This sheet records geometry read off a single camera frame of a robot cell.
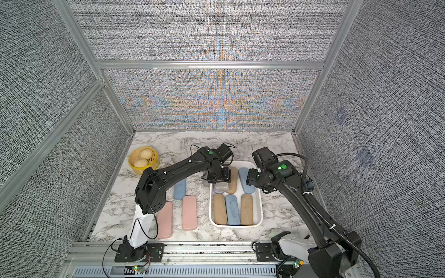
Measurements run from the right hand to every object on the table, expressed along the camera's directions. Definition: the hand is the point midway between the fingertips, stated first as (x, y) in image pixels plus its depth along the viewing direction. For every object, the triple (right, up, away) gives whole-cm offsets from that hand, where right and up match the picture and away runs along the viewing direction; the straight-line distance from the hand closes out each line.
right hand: (254, 177), depth 76 cm
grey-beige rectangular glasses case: (-14, -5, +6) cm, 16 cm away
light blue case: (-2, -1, +22) cm, 22 cm away
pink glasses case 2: (-40, -21, +4) cm, 45 cm away
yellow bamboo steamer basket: (-60, +7, +25) cm, 65 cm away
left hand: (-10, -4, +10) cm, 14 cm away
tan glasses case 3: (-2, -17, +8) cm, 19 cm away
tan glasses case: (-8, -7, +14) cm, 18 cm away
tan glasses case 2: (-15, -17, +6) cm, 24 cm away
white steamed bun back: (-58, +9, +25) cm, 63 cm away
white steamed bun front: (-58, +5, +18) cm, 61 cm away
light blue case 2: (-9, -17, +8) cm, 21 cm away
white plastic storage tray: (+4, -12, +10) cm, 16 cm away
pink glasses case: (-29, -19, +7) cm, 35 cm away
